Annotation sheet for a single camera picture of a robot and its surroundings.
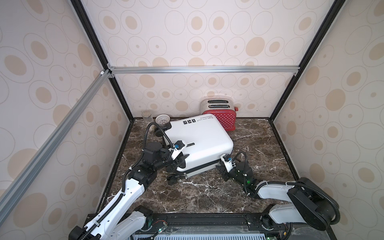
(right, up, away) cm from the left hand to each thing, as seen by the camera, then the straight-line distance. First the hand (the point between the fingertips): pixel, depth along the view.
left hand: (187, 149), depth 73 cm
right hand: (+21, -10, +15) cm, 27 cm away
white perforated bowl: (-22, +19, +44) cm, 52 cm away
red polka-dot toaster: (+23, +25, +30) cm, 45 cm away
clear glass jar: (-30, +20, +30) cm, 47 cm away
